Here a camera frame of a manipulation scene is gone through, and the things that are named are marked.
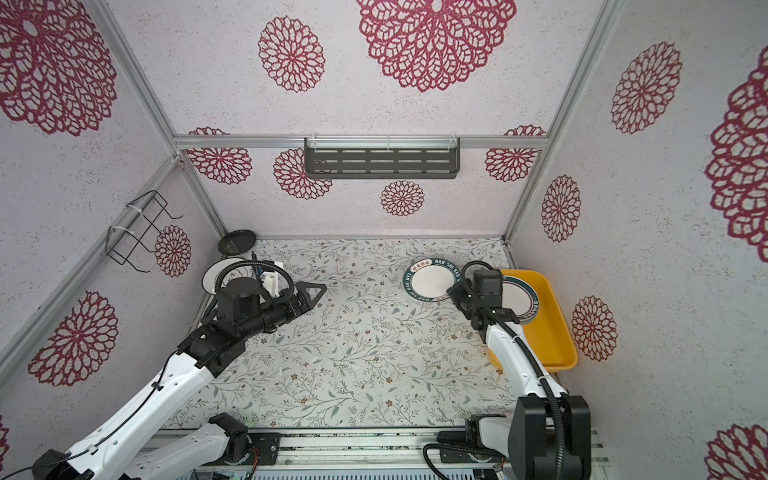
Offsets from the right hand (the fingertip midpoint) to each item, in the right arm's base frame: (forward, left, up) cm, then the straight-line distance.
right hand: (450, 281), depth 85 cm
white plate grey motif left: (+13, +83, -15) cm, 86 cm away
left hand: (-13, +34, +9) cm, 38 cm away
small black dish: (+32, +83, -18) cm, 90 cm away
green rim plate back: (+4, +6, -5) cm, 9 cm away
